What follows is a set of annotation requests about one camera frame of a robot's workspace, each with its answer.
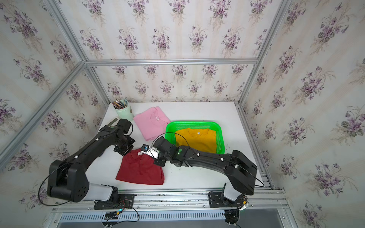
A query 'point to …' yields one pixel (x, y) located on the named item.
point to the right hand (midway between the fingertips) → (154, 154)
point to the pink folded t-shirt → (152, 122)
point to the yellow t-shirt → (198, 139)
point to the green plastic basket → (171, 127)
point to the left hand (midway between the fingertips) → (135, 149)
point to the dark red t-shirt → (138, 167)
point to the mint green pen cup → (123, 109)
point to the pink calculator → (113, 122)
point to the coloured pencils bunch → (119, 104)
